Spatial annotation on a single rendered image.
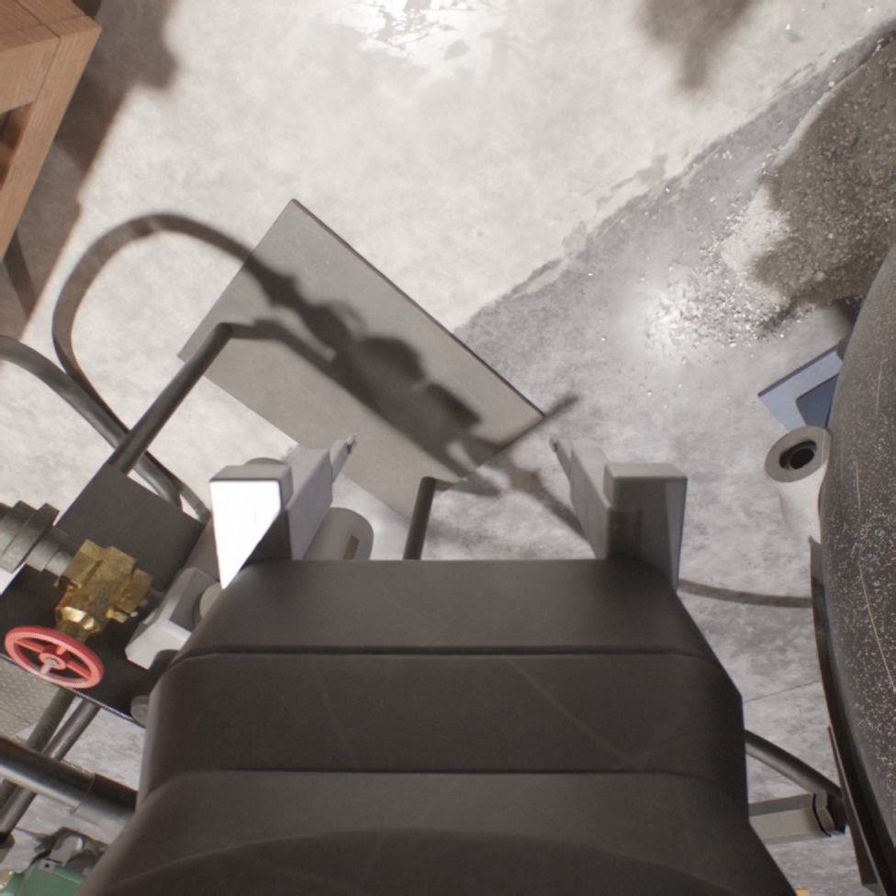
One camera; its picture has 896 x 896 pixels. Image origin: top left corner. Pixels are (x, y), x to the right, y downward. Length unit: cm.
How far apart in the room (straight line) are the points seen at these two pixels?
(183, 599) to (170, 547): 12
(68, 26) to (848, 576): 74
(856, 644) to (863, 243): 60
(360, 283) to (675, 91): 40
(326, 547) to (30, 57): 51
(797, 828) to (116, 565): 49
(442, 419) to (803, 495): 62
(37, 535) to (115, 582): 7
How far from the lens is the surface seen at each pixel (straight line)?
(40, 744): 139
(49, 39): 73
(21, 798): 118
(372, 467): 98
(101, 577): 57
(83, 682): 57
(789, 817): 42
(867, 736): 28
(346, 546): 68
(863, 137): 80
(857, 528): 31
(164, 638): 56
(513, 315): 81
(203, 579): 58
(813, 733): 162
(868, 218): 83
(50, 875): 312
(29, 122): 79
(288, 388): 93
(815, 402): 89
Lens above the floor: 72
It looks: 50 degrees down
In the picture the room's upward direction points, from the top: 169 degrees counter-clockwise
